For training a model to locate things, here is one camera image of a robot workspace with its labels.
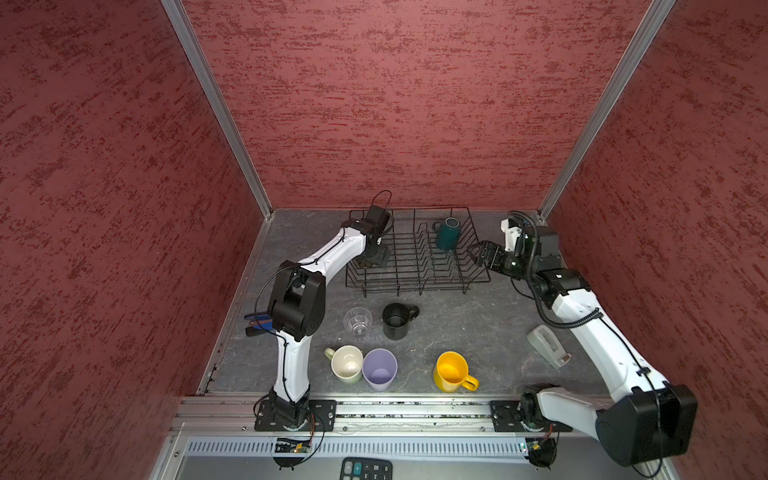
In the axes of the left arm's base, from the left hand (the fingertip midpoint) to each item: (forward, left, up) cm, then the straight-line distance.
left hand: (369, 259), depth 95 cm
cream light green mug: (-31, +5, -7) cm, 32 cm away
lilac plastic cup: (-32, -4, -6) cm, 33 cm away
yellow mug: (-33, -24, -8) cm, 41 cm away
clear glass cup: (-21, +2, -1) cm, 21 cm away
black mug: (-18, -9, -6) cm, 21 cm away
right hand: (-9, -30, +14) cm, 34 cm away
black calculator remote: (-54, 0, -7) cm, 54 cm away
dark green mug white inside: (+11, -27, +1) cm, 29 cm away
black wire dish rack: (+9, -20, -4) cm, 22 cm away
